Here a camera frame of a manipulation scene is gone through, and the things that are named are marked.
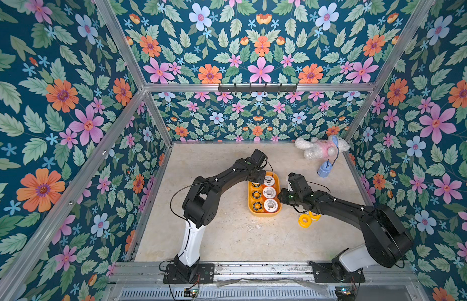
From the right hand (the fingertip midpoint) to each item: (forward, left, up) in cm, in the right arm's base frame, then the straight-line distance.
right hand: (277, 195), depth 90 cm
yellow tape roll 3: (-9, -17, -4) cm, 20 cm away
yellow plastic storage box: (0, +7, -4) cm, 8 cm away
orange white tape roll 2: (-4, +3, -2) cm, 6 cm away
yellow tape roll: (+8, +11, -3) cm, 14 cm away
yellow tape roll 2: (-10, -12, -5) cm, 17 cm away
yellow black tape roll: (+3, +10, -5) cm, 12 cm away
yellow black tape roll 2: (-4, +10, -4) cm, 11 cm away
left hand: (+11, +8, +1) cm, 14 cm away
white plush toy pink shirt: (+28, -24, +4) cm, 37 cm away
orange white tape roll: (+3, +4, -2) cm, 5 cm away
